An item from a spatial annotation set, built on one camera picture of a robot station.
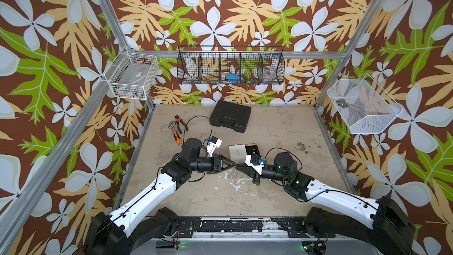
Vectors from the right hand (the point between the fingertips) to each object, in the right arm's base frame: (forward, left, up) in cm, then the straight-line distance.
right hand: (236, 165), depth 71 cm
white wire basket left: (+41, +51, +15) cm, 67 cm away
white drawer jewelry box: (+16, -2, -17) cm, 23 cm away
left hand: (0, +1, +1) cm, 2 cm away
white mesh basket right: (+27, -62, +7) cm, 67 cm away
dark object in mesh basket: (+31, -54, +5) cm, 62 cm away
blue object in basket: (+46, +1, +9) cm, 47 cm away
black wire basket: (+57, +1, +10) cm, 58 cm away
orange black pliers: (+41, +35, -19) cm, 57 cm away
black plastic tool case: (+45, +1, -19) cm, 49 cm away
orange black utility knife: (+27, +34, -19) cm, 47 cm away
